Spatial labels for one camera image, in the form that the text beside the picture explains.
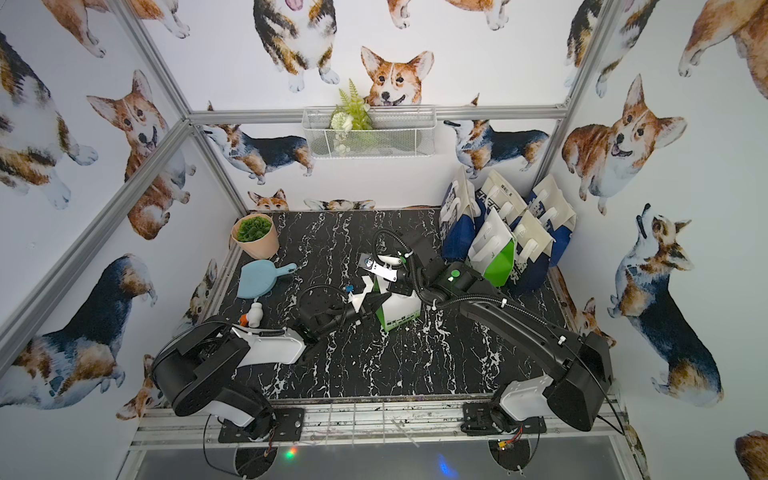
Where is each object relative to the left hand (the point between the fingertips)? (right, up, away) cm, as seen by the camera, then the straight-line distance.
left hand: (393, 292), depth 78 cm
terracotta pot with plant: (-47, +15, +24) cm, 55 cm away
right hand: (-2, +9, -4) cm, 10 cm away
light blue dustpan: (-47, 0, +24) cm, 53 cm away
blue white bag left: (+20, +22, +16) cm, 34 cm away
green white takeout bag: (+1, -5, +3) cm, 6 cm away
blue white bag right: (+39, +15, 0) cm, 42 cm away
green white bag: (+28, +11, +5) cm, 30 cm away
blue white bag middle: (+34, +27, +17) cm, 47 cm away
